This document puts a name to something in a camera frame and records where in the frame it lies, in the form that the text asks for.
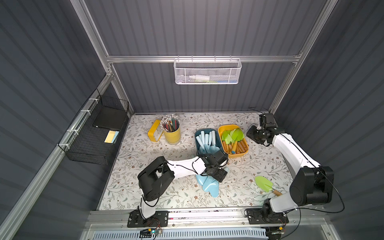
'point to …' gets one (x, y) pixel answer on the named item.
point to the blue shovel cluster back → (212, 138)
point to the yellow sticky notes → (111, 136)
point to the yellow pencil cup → (172, 137)
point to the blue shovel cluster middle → (201, 179)
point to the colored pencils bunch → (169, 123)
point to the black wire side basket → (84, 142)
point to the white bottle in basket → (199, 77)
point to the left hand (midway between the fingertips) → (222, 176)
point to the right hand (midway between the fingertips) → (248, 134)
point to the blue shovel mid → (210, 138)
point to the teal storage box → (218, 143)
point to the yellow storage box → (223, 128)
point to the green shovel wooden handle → (228, 140)
